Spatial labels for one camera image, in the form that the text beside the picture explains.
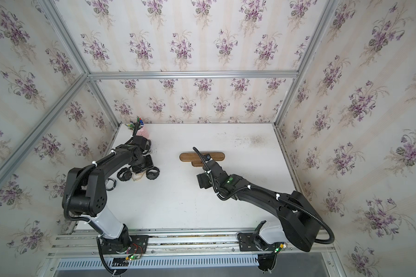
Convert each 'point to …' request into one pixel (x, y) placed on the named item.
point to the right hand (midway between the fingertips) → (208, 174)
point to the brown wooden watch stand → (196, 160)
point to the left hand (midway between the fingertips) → (149, 167)
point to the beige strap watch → (136, 177)
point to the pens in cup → (132, 126)
